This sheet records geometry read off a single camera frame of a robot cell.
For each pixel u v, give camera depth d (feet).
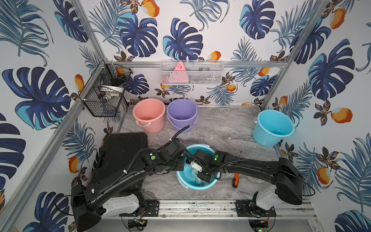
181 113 3.72
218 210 2.50
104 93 2.97
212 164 1.90
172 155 1.75
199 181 2.50
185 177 2.69
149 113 3.37
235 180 2.68
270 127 3.02
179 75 2.96
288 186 1.36
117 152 2.88
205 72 3.31
